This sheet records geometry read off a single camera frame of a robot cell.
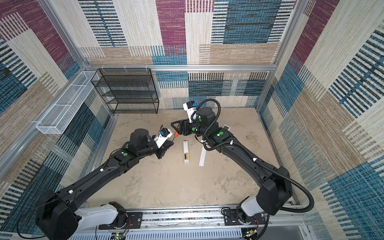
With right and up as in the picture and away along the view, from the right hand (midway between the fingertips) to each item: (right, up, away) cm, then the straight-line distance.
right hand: (176, 125), depth 72 cm
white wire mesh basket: (-55, +3, -1) cm, 55 cm away
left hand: (-3, -7, +5) cm, 9 cm away
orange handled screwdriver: (0, -4, -1) cm, 4 cm away
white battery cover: (+14, -20, +22) cm, 33 cm away
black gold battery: (+3, -19, +21) cm, 29 cm away
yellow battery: (+4, -19, +22) cm, 29 cm away
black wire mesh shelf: (-39, +25, +38) cm, 60 cm away
